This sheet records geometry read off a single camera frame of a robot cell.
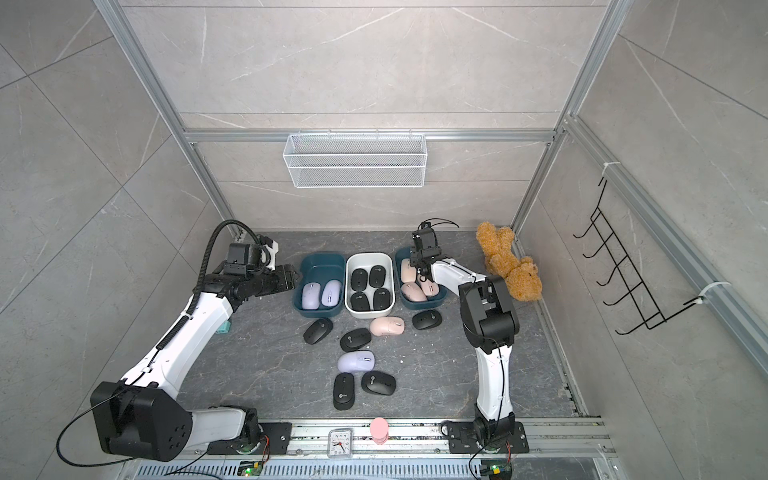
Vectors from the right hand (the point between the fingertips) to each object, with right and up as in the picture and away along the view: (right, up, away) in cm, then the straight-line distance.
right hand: (426, 250), depth 103 cm
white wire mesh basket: (-28, +31, -3) cm, 41 cm away
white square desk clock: (-25, -48, -32) cm, 63 cm away
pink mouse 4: (-5, -14, -6) cm, 16 cm away
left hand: (-39, -7, -21) cm, 45 cm away
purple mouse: (-39, -15, -5) cm, 43 cm away
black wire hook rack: (+41, -11, -40) cm, 58 cm away
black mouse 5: (-17, -9, 0) cm, 20 cm away
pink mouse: (-14, -24, -13) cm, 30 cm away
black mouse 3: (-25, -39, -24) cm, 52 cm away
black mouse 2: (-23, -28, -14) cm, 39 cm away
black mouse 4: (-16, -37, -23) cm, 46 cm away
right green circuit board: (+13, -54, -32) cm, 64 cm away
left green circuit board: (-47, -54, -32) cm, 78 cm away
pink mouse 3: (+1, -13, -3) cm, 14 cm away
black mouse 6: (-23, -17, -8) cm, 30 cm away
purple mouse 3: (-22, -32, -20) cm, 44 cm away
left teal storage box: (-39, -6, +4) cm, 40 cm away
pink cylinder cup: (-15, -42, -36) cm, 58 cm away
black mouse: (-35, -25, -13) cm, 45 cm away
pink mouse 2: (-6, -8, 0) cm, 10 cm away
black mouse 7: (-1, -22, -11) cm, 25 cm away
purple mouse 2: (-33, -15, -6) cm, 36 cm away
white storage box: (-22, -4, +4) cm, 23 cm away
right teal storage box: (+1, -18, -5) cm, 18 cm away
